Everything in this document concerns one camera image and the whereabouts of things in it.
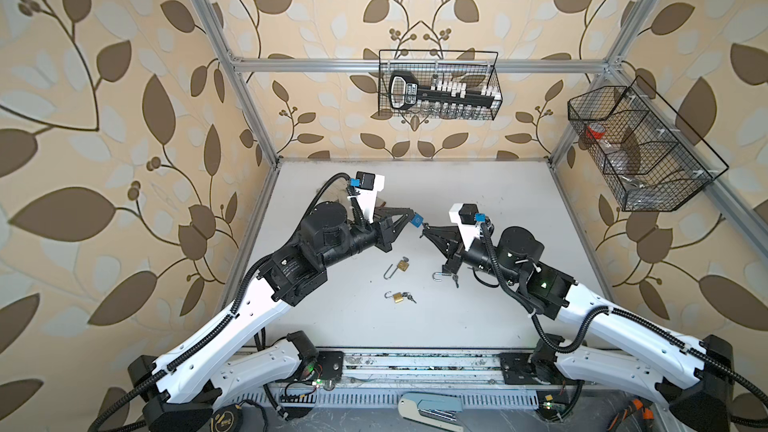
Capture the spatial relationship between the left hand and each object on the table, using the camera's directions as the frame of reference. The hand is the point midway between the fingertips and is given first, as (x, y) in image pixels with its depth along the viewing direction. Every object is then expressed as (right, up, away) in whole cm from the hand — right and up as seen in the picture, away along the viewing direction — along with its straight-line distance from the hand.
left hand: (414, 212), depth 58 cm
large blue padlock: (+1, -2, +3) cm, 3 cm away
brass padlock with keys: (-2, -27, +28) cm, 39 cm away
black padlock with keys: (+14, -22, +33) cm, 42 cm away
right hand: (+3, -5, +6) cm, 8 cm away
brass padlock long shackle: (-2, -19, +34) cm, 39 cm away
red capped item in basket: (+56, +22, +30) cm, 68 cm away
